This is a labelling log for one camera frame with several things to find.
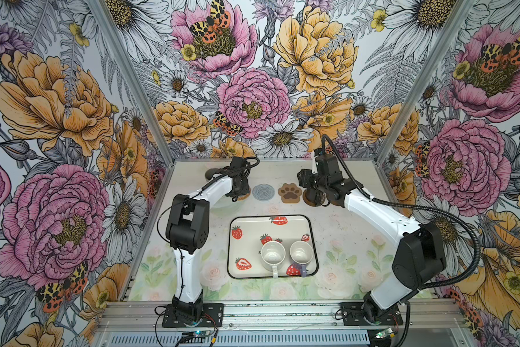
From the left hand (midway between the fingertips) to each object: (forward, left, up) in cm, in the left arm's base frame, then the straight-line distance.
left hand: (240, 195), depth 100 cm
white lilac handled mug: (-25, -26, -5) cm, 36 cm away
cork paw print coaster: (+5, -24, -6) cm, 25 cm away
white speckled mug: (-26, -14, -5) cm, 30 cm away
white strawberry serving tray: (-17, -3, -6) cm, 18 cm away
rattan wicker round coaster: (+3, -1, -5) cm, 6 cm away
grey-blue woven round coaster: (+6, -10, -6) cm, 13 cm away
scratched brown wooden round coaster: (+1, -31, -6) cm, 32 cm away
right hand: (-3, -27, +14) cm, 30 cm away
